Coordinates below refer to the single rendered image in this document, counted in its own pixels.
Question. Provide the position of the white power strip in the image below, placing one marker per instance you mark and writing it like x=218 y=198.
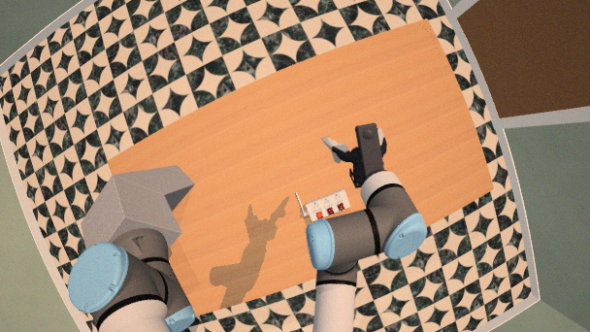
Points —
x=326 y=205

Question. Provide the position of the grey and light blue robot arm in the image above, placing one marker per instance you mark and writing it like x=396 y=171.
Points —
x=111 y=280

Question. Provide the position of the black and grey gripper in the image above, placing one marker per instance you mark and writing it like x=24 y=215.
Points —
x=341 y=153

